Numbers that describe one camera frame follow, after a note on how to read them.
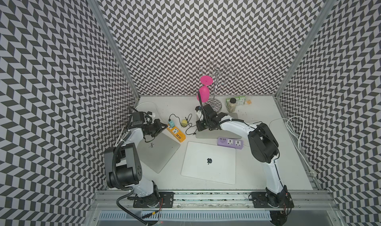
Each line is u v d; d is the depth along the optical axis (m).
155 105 1.15
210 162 0.85
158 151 0.87
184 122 0.99
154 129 0.79
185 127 0.96
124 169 0.45
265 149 0.53
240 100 1.08
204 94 0.87
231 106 1.03
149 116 0.83
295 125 1.02
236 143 0.89
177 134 0.94
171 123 0.94
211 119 0.74
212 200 0.75
